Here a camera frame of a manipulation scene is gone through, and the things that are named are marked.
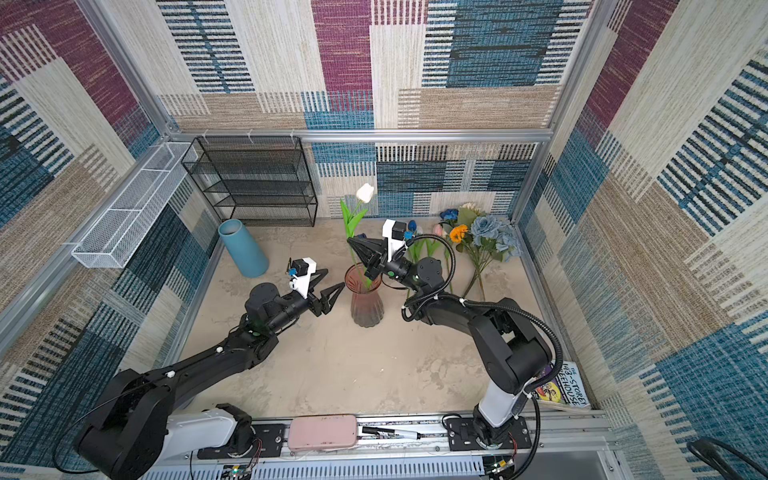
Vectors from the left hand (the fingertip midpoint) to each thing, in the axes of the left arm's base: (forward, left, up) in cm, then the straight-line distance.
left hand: (335, 274), depth 78 cm
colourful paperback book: (-24, -59, -19) cm, 67 cm away
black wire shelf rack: (+46, +32, -5) cm, 56 cm away
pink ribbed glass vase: (+2, -7, -21) cm, 22 cm away
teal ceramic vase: (+14, +29, -8) cm, 34 cm away
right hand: (+2, -4, +11) cm, 12 cm away
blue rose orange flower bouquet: (+22, -47, -12) cm, 53 cm away
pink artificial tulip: (+33, -33, -19) cm, 50 cm away
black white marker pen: (-32, -14, -21) cm, 41 cm away
